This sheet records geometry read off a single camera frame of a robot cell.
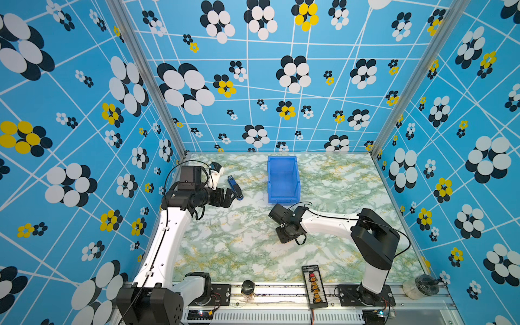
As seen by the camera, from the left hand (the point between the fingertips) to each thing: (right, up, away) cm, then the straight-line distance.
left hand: (225, 191), depth 77 cm
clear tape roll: (+67, -31, -11) cm, 75 cm away
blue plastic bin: (+26, +1, +33) cm, 42 cm away
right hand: (+24, -21, +12) cm, 34 cm away
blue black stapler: (0, -1, +26) cm, 26 cm away
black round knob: (+10, -31, -11) cm, 34 cm away
